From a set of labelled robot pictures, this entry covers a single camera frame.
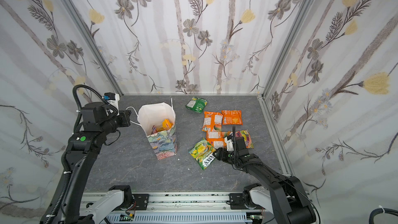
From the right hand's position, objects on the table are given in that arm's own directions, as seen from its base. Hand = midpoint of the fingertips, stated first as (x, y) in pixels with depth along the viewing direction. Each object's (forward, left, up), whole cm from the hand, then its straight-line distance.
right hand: (213, 151), depth 86 cm
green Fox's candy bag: (0, +6, -2) cm, 6 cm away
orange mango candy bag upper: (+22, 0, -3) cm, 22 cm away
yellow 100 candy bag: (+12, +28, +6) cm, 31 cm away
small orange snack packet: (+26, -14, -3) cm, 30 cm away
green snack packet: (+37, +11, -4) cm, 39 cm away
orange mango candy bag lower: (+9, -3, -2) cm, 10 cm away
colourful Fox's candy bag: (+10, -22, -3) cm, 25 cm away
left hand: (+9, +41, +27) cm, 50 cm away
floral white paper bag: (0, +26, +10) cm, 28 cm away
